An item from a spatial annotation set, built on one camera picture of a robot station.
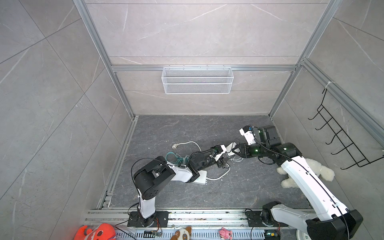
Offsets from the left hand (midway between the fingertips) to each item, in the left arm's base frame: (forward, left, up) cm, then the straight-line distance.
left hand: (231, 147), depth 75 cm
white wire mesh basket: (+50, +15, +7) cm, 53 cm away
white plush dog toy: (-13, -43, -3) cm, 45 cm away
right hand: (-1, -1, 0) cm, 2 cm away
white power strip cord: (+15, +32, -21) cm, 41 cm away
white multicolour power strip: (-9, +15, -20) cm, 26 cm away
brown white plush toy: (-34, +26, -19) cm, 46 cm away
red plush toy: (-32, +60, -15) cm, 70 cm away
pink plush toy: (-35, +6, -20) cm, 40 cm away
